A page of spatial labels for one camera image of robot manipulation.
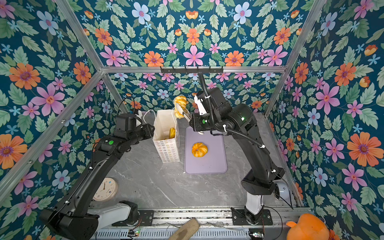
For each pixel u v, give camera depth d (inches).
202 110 20.3
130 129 21.4
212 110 16.2
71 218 14.3
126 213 24.4
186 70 36.0
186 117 24.3
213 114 16.2
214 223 28.7
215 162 36.7
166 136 39.9
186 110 27.1
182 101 27.6
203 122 19.3
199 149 37.6
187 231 26.6
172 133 37.9
